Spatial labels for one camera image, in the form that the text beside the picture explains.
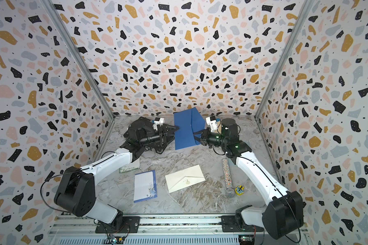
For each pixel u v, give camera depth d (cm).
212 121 70
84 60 90
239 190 84
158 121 77
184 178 88
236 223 73
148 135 69
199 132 71
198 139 70
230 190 82
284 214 39
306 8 72
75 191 43
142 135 66
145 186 86
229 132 57
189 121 77
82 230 74
